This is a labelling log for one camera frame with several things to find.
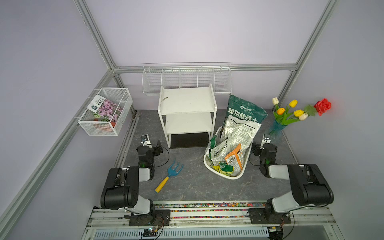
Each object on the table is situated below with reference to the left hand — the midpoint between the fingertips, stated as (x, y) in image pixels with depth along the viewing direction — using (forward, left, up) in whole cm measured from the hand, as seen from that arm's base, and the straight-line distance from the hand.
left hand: (152, 142), depth 92 cm
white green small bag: (-7, -37, +6) cm, 38 cm away
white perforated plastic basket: (-18, -33, 0) cm, 38 cm away
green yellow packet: (-21, -41, +2) cm, 46 cm away
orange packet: (-17, -47, +5) cm, 51 cm away
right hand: (-4, -69, -1) cm, 69 cm away
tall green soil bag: (+5, -54, +20) cm, 58 cm away
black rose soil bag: (-13, -39, +3) cm, 41 cm away
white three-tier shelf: (+1, -23, +26) cm, 35 cm away
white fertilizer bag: (-2, -53, +8) cm, 53 cm away
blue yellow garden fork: (-16, -11, -9) cm, 22 cm away
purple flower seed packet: (+5, +18, +26) cm, 32 cm away
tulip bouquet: (+1, -79, +16) cm, 81 cm away
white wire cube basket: (-1, +24, +21) cm, 32 cm away
